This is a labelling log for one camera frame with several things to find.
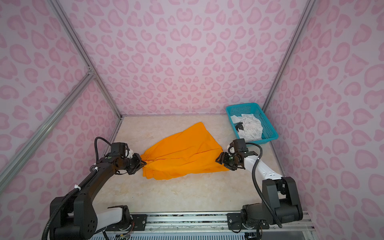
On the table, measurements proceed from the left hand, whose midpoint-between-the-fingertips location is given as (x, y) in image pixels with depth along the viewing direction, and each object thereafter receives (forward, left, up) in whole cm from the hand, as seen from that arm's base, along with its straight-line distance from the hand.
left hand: (146, 160), depth 85 cm
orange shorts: (+10, -25, -8) cm, 28 cm away
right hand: (0, -42, -2) cm, 42 cm away
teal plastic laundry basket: (+19, -77, -4) cm, 79 cm away
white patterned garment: (+26, -69, -6) cm, 74 cm away
